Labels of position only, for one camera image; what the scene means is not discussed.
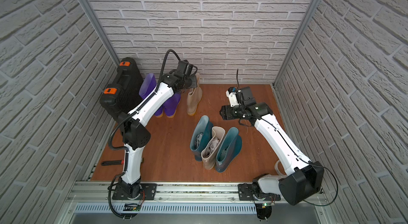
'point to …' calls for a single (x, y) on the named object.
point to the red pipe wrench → (112, 162)
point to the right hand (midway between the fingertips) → (228, 111)
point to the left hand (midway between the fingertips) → (198, 78)
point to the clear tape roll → (276, 168)
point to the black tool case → (126, 92)
